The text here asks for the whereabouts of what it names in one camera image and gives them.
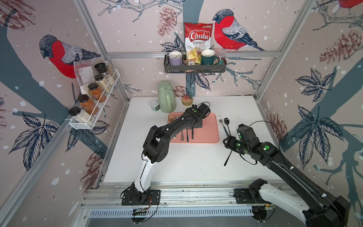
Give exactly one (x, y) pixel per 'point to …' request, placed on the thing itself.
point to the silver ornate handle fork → (182, 137)
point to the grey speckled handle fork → (192, 133)
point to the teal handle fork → (220, 118)
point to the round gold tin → (187, 100)
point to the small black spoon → (226, 121)
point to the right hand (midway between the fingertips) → (225, 140)
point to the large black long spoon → (228, 158)
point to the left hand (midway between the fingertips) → (197, 121)
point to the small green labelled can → (155, 105)
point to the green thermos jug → (167, 97)
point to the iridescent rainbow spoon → (187, 135)
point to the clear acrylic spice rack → (115, 73)
